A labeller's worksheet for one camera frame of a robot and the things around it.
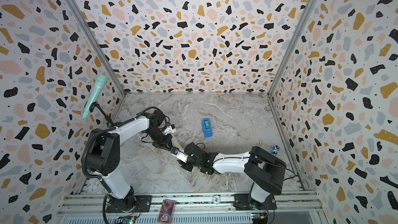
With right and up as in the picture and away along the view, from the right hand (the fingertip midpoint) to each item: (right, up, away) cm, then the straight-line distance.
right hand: (181, 157), depth 82 cm
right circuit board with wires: (+37, -25, -11) cm, 46 cm away
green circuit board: (-22, -24, -12) cm, 35 cm away
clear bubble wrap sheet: (-13, -7, +2) cm, 15 cm away
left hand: (-4, +4, +3) cm, 7 cm away
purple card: (-5, -20, -12) cm, 24 cm away
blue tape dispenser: (+13, +14, +18) cm, 26 cm away
